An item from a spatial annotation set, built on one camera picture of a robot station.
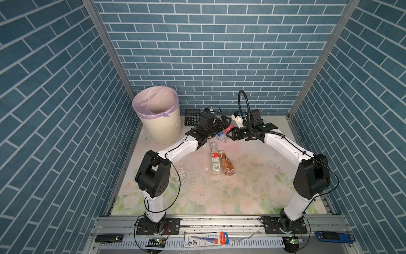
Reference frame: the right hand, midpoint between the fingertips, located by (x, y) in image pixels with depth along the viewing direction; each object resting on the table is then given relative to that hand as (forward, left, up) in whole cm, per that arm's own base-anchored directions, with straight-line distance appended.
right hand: (229, 131), depth 88 cm
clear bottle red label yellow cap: (-6, +1, +9) cm, 11 cm away
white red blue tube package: (-49, +9, -17) cm, 53 cm away
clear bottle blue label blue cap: (+6, +4, -14) cm, 15 cm away
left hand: (+2, +1, +5) cm, 5 cm away
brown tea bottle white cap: (-14, 0, -13) cm, 19 cm away
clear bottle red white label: (-16, +7, -13) cm, 22 cm away
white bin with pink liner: (+17, +46, 0) cm, 49 cm away
